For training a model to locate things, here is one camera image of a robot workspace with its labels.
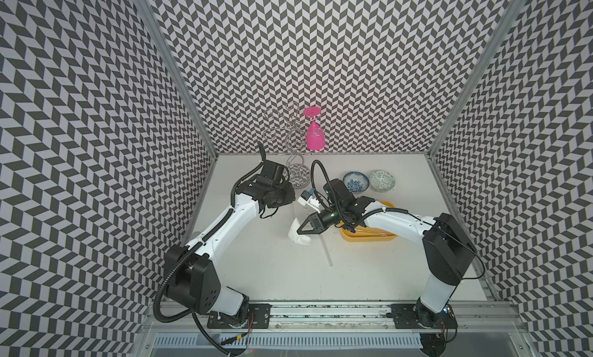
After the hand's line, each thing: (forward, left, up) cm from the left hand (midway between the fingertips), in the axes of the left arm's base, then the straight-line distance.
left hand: (292, 197), depth 83 cm
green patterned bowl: (+18, -40, -14) cm, 46 cm away
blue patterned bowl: (+18, -28, -14) cm, 36 cm away
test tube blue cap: (-16, -13, -17) cm, 27 cm away
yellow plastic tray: (-9, -28, -11) cm, 31 cm away
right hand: (-13, -4, -2) cm, 14 cm away
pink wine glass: (+26, -9, +8) cm, 28 cm away
